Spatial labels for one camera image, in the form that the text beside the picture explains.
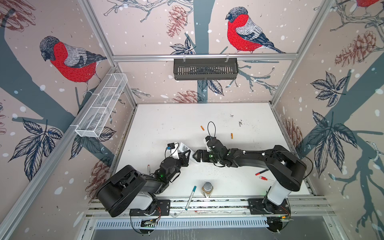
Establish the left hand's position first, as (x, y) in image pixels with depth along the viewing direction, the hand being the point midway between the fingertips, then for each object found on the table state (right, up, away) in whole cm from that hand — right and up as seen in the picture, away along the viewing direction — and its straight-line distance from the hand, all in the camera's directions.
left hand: (190, 152), depth 83 cm
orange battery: (+8, +12, +24) cm, 28 cm away
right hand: (+4, -5, +4) cm, 8 cm away
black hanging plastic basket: (+10, +54, +22) cm, 59 cm away
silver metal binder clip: (+9, -14, -13) cm, 21 cm away
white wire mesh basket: (-48, +34, +3) cm, 59 cm away
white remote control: (-4, +2, -1) cm, 5 cm away
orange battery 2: (+28, +7, +18) cm, 34 cm away
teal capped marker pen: (+2, -20, -3) cm, 21 cm away
